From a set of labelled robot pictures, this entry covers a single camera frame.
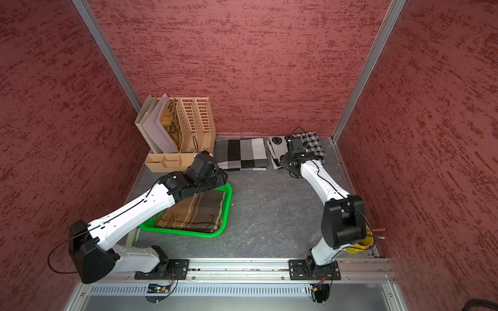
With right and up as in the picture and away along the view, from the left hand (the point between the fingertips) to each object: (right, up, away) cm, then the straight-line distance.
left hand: (223, 180), depth 78 cm
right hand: (+28, +5, +12) cm, 31 cm away
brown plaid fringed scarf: (-11, -15, +8) cm, 21 cm away
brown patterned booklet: (-32, +28, +25) cm, 49 cm away
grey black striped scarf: (+5, +11, +32) cm, 35 cm away
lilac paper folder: (-35, +20, +15) cm, 43 cm away
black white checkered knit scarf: (+46, +16, +30) cm, 57 cm away
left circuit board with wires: (-25, -40, -6) cm, 48 cm away
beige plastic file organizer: (-23, +26, +42) cm, 54 cm away
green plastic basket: (0, -5, +10) cm, 11 cm away
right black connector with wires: (+38, -41, -7) cm, 56 cm away
